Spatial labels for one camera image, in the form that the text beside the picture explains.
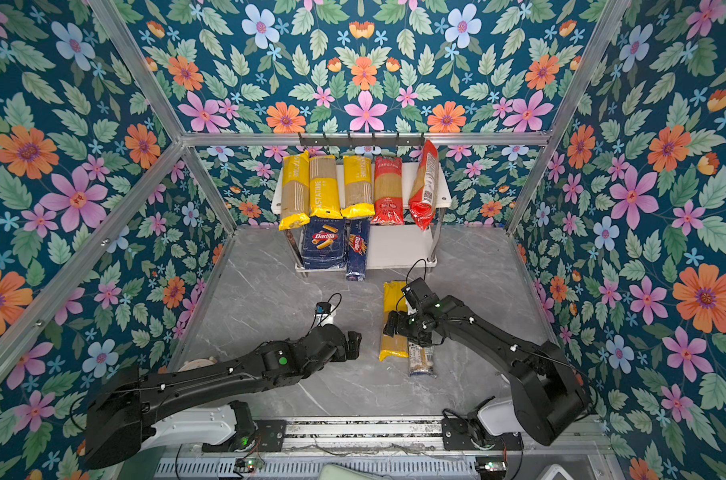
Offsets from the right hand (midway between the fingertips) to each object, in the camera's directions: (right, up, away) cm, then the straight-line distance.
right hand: (393, 332), depth 84 cm
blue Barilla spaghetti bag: (-12, +27, +18) cm, 35 cm away
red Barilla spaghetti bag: (-2, +34, -10) cm, 36 cm away
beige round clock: (-56, -9, 0) cm, 57 cm away
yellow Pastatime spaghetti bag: (-19, +41, -4) cm, 45 cm away
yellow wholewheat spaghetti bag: (-10, +40, -5) cm, 42 cm away
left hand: (-10, +1, -6) cm, 12 cm away
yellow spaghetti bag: (+1, +7, +13) cm, 15 cm away
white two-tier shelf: (0, +25, +22) cm, 34 cm away
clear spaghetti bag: (+8, -8, 0) cm, 11 cm away
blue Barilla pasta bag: (-23, +26, +15) cm, 38 cm away
